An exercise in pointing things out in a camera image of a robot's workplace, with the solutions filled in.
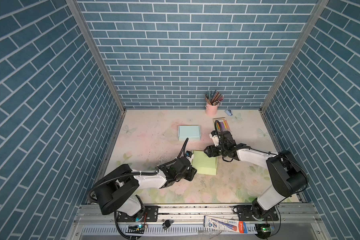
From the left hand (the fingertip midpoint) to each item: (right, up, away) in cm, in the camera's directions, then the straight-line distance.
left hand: (195, 171), depth 86 cm
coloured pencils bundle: (+15, +47, +26) cm, 56 cm away
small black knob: (-14, -19, -18) cm, 30 cm away
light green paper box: (+5, +4, +1) cm, 6 cm away
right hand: (+9, +12, +8) cm, 17 cm away
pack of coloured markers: (+23, +26, +23) cm, 41 cm away
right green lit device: (+32, -23, -16) cm, 42 cm away
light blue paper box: (-1, +22, +17) cm, 28 cm away
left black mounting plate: (-23, -18, -12) cm, 31 cm away
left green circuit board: (-28, -24, -14) cm, 39 cm away
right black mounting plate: (+24, -17, -12) cm, 32 cm away
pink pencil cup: (+14, +38, +27) cm, 48 cm away
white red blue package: (+13, -21, -15) cm, 29 cm away
